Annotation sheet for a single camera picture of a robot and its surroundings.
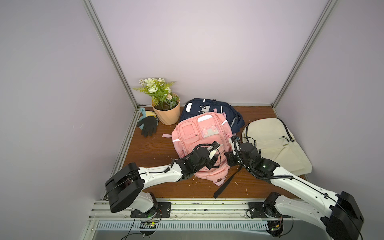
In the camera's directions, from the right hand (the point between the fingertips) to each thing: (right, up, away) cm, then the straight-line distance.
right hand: (225, 147), depth 79 cm
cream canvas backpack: (+38, -1, +18) cm, 42 cm away
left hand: (-4, -3, +1) cm, 5 cm away
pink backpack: (-13, +8, +17) cm, 23 cm away
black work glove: (-51, +11, +31) cm, 61 cm away
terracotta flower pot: (-35, +19, +17) cm, 43 cm away
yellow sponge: (-52, +19, +34) cm, 65 cm away
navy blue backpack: (-13, +26, +39) cm, 49 cm away
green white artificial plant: (-39, +32, +12) cm, 52 cm away
